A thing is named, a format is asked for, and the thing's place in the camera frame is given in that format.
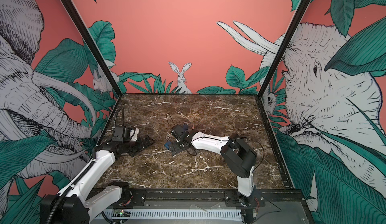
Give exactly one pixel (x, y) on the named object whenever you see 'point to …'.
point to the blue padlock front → (185, 126)
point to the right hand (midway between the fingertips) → (175, 145)
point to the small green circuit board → (121, 213)
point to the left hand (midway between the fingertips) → (149, 142)
